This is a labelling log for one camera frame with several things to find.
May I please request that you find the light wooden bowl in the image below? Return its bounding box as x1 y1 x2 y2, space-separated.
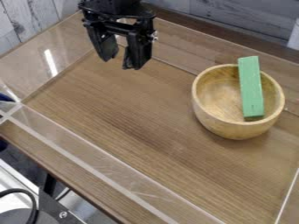
191 64 286 140

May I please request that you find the green wooden block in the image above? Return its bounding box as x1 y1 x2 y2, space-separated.
238 56 266 121

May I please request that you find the clear acrylic tray wall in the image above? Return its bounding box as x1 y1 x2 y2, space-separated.
0 10 299 224

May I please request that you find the black metal clamp plate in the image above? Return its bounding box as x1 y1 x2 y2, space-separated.
36 192 87 224

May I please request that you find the black cable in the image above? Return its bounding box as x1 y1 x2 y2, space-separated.
0 187 40 224

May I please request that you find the black table leg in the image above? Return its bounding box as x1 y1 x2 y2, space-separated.
43 174 58 197

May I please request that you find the blue object at edge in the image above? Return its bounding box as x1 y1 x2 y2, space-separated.
0 93 15 102

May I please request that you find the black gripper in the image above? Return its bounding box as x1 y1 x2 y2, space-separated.
79 0 157 70

